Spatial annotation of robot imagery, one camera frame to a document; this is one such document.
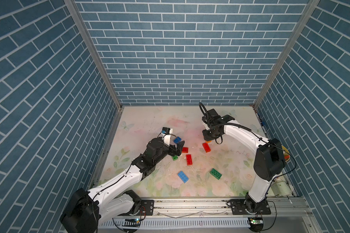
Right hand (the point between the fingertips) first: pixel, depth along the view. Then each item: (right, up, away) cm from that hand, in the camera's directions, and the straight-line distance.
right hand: (207, 138), depth 90 cm
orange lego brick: (+2, -4, +9) cm, 10 cm away
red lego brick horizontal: (-14, -9, +4) cm, 17 cm away
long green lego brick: (+4, -21, -5) cm, 22 cm away
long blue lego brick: (-15, -22, -7) cm, 27 cm away
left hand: (-16, 0, -12) cm, 20 cm away
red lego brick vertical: (-11, -14, -1) cm, 18 cm away
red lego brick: (0, -7, +5) cm, 8 cm away
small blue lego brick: (-19, -2, +9) cm, 21 cm away
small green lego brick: (-20, -13, +1) cm, 24 cm away
